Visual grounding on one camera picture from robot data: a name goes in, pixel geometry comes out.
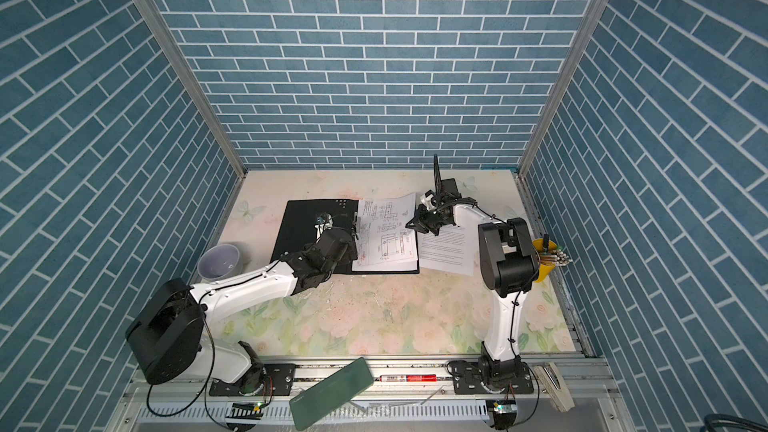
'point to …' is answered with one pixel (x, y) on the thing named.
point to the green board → (329, 393)
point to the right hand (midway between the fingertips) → (405, 222)
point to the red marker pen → (408, 378)
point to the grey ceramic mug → (220, 261)
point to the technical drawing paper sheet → (385, 243)
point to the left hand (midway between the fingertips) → (343, 243)
